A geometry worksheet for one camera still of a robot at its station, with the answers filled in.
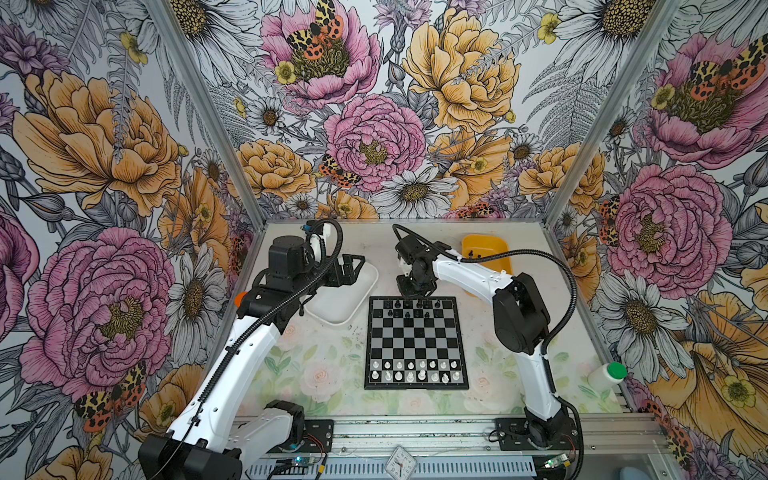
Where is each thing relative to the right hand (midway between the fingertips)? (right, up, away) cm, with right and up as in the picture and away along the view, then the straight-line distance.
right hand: (409, 301), depth 93 cm
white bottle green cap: (+49, -15, -17) cm, 54 cm away
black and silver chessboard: (+1, -12, -4) cm, 12 cm away
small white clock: (-3, -33, -24) cm, 41 cm away
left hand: (-16, +11, -19) cm, 27 cm away
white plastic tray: (-23, -2, +3) cm, 23 cm away
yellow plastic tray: (+28, +17, +15) cm, 36 cm away
